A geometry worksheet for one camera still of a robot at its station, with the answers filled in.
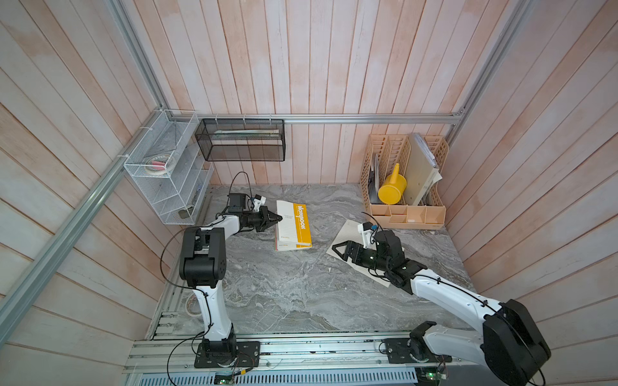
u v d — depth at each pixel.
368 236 0.75
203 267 0.54
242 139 1.03
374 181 0.97
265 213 0.89
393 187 0.96
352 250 0.73
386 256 0.65
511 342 0.41
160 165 0.73
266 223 0.89
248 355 0.73
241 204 0.83
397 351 0.73
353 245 0.73
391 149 1.09
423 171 0.90
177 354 0.66
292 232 0.95
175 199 0.78
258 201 0.93
